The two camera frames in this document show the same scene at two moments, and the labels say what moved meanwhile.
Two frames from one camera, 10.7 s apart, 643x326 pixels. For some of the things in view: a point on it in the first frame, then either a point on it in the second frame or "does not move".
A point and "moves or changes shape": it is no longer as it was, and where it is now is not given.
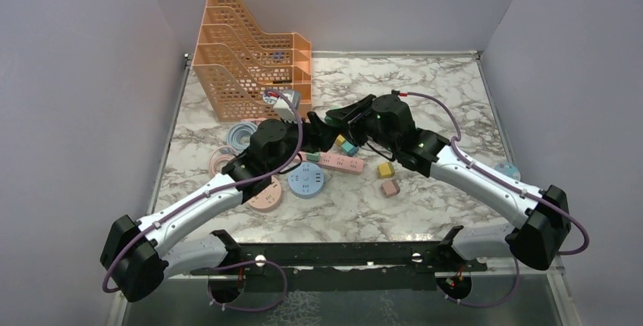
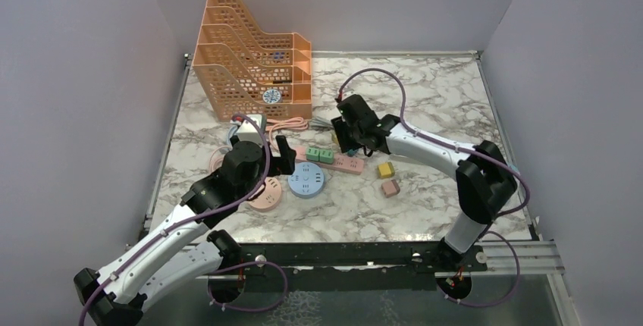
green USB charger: [334, 122] moves or changes shape
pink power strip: [338, 163] does not move
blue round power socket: [305, 180] does not move
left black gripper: [319, 136] to [284, 164]
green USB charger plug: [315, 157] does not move
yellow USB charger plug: [386, 170] does not move
